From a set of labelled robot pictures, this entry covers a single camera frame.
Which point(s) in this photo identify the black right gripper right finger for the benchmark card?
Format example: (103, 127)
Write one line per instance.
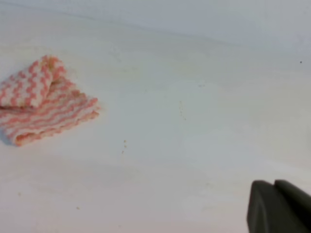
(296, 197)

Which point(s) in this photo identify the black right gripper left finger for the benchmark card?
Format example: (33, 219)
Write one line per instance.
(269, 212)

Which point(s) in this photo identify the pink white zigzag rag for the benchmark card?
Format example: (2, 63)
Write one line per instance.
(40, 101)

